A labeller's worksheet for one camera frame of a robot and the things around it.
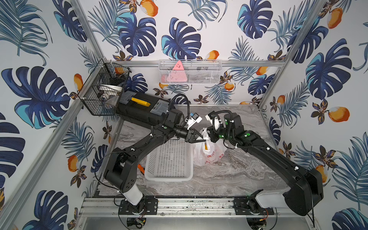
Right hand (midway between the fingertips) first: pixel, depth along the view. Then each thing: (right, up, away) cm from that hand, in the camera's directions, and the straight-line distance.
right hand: (205, 128), depth 79 cm
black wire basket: (-66, +22, +14) cm, 71 cm away
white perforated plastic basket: (-19, -21, +11) cm, 30 cm away
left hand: (-1, -4, -7) cm, 9 cm away
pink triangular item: (-15, +34, +11) cm, 39 cm away
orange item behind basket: (-37, -25, +7) cm, 45 cm away
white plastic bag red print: (0, -12, -4) cm, 13 cm away
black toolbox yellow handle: (-39, +12, +17) cm, 44 cm away
